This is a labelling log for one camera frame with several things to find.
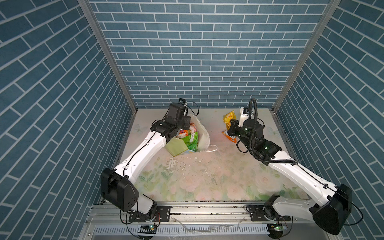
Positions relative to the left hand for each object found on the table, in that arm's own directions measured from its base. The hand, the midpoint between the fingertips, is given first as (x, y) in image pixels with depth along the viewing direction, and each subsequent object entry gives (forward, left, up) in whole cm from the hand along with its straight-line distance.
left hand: (186, 117), depth 80 cm
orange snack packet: (-17, -20, +6) cm, 27 cm away
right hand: (-4, -22, +4) cm, 23 cm away
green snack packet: (-7, -3, -13) cm, 15 cm away
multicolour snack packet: (-3, +2, -10) cm, 11 cm away
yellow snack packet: (-3, -22, +3) cm, 22 cm away
